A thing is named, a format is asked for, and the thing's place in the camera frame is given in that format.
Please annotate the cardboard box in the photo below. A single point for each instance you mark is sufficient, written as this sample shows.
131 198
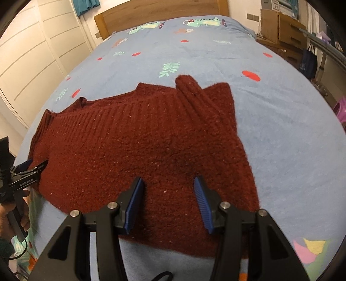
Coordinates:
269 24

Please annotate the white wardrobe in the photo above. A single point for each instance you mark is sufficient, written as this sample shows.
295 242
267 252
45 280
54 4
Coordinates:
40 40

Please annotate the glass desk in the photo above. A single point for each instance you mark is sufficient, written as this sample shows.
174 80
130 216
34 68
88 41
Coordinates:
324 47

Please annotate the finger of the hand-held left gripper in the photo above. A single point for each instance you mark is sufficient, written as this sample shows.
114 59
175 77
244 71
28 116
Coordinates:
25 164
40 166

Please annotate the purple plastic stool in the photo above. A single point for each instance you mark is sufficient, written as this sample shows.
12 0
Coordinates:
341 108

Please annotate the grey wall outlet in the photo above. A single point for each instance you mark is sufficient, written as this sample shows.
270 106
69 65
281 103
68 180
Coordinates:
253 17

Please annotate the person's left hand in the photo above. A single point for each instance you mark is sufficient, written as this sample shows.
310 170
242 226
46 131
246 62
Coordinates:
8 218

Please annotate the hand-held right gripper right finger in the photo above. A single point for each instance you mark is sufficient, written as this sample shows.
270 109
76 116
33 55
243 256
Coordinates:
202 205

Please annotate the long teal curtain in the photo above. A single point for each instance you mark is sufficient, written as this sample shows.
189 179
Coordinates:
293 4

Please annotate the white printer box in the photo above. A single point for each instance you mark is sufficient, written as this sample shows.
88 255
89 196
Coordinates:
273 5

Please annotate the short teal curtain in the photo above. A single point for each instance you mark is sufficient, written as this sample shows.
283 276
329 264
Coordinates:
85 5

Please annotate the dark red knit sweater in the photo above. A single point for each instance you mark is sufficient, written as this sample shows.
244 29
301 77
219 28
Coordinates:
135 140

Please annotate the wooden headboard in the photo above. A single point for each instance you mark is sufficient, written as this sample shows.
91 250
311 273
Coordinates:
162 12

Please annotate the bed with blue patterned cover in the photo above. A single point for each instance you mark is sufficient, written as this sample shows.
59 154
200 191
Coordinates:
283 121

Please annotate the dark hanging bag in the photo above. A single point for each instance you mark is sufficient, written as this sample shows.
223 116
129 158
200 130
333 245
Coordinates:
308 64

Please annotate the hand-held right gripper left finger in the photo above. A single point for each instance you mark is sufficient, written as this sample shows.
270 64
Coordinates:
135 205

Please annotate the wooden nightstand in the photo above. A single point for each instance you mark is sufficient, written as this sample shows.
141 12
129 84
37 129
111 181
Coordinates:
293 29

